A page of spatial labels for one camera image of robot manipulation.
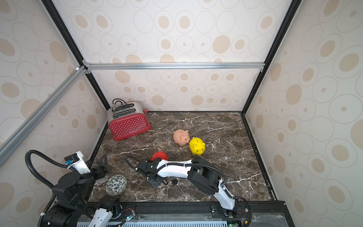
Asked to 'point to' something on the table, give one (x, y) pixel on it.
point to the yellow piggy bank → (197, 146)
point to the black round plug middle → (175, 181)
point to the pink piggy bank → (181, 136)
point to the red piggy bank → (159, 154)
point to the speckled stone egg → (116, 184)
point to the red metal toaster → (127, 119)
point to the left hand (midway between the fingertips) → (104, 156)
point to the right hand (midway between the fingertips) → (161, 177)
